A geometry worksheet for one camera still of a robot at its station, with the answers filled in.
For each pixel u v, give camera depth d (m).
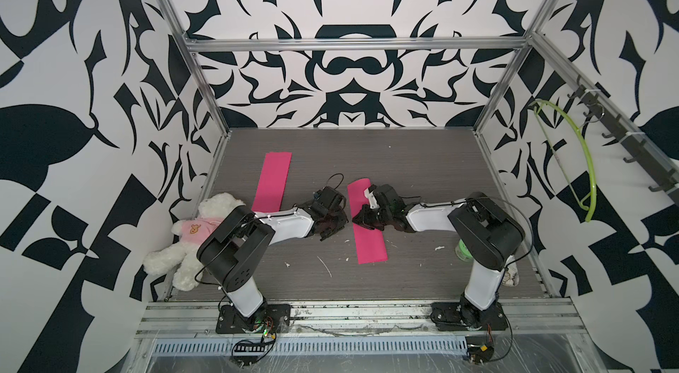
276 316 0.74
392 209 0.76
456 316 0.74
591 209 0.67
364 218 0.83
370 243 0.87
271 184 1.02
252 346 0.73
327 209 0.73
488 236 0.49
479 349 0.71
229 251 0.46
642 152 0.55
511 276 0.79
